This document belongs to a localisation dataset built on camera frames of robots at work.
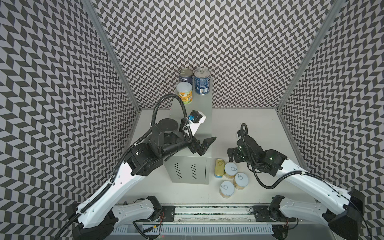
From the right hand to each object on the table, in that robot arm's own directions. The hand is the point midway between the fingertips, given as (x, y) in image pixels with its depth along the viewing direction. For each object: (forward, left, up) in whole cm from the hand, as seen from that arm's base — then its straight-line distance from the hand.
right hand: (236, 154), depth 76 cm
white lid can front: (-14, +6, -11) cm, 18 cm away
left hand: (-2, +16, +24) cm, 29 cm away
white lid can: (-4, +2, -11) cm, 12 cm away
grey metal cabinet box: (-10, +23, +8) cm, 27 cm away
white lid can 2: (-10, -3, -11) cm, 15 cm away
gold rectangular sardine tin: (-2, +8, -13) cm, 15 cm away
